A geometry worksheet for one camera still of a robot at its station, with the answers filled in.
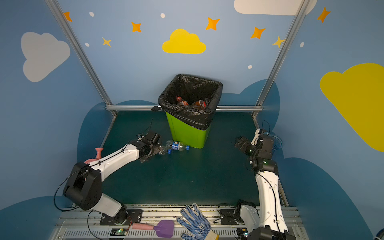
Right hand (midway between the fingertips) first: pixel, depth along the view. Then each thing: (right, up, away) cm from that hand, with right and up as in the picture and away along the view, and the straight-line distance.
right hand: (245, 140), depth 78 cm
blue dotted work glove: (-24, -42, -6) cm, 49 cm away
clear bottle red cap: (-34, +22, +12) cm, 42 cm away
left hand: (-50, -8, +12) cm, 52 cm away
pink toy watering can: (-83, -10, +8) cm, 84 cm away
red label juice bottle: (-23, +23, +18) cm, 37 cm away
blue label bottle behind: (-38, -5, +18) cm, 43 cm away
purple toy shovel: (-41, -42, -8) cm, 59 cm away
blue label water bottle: (-44, -7, +20) cm, 49 cm away
